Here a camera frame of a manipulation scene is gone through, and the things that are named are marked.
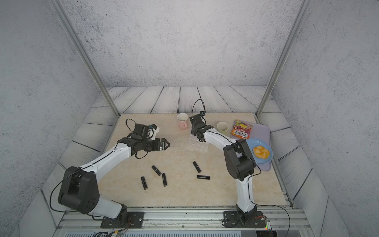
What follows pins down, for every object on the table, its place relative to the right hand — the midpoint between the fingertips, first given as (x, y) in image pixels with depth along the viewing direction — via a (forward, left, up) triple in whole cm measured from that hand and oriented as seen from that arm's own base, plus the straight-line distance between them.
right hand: (198, 126), depth 98 cm
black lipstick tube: (-23, +1, -11) cm, 26 cm away
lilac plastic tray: (+5, -46, -11) cm, 47 cm away
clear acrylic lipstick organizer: (-9, +2, -8) cm, 12 cm away
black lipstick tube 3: (-26, +25, -10) cm, 37 cm away
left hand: (-16, +19, +2) cm, 25 cm away
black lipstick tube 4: (-34, +31, -10) cm, 47 cm away
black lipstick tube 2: (-31, +20, -11) cm, 38 cm away
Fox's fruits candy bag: (+4, -31, -10) cm, 33 cm away
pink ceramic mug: (+8, +11, -2) cm, 13 cm away
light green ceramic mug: (+1, -16, -2) cm, 16 cm away
